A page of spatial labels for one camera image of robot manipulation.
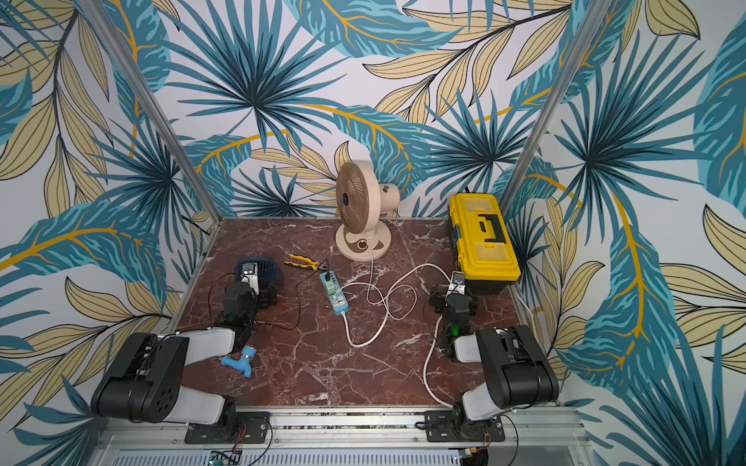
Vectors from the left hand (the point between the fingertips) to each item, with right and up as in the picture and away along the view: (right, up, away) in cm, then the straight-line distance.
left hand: (257, 283), depth 92 cm
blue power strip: (+26, -5, 0) cm, 26 cm away
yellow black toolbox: (+71, +12, -2) cm, 72 cm away
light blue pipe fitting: (0, -21, -10) cm, 24 cm away
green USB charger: (+23, -1, 0) cm, 23 cm away
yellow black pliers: (+16, +5, +12) cm, 21 cm away
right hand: (+63, -1, 0) cm, 63 cm away
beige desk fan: (+34, +25, -6) cm, 43 cm away
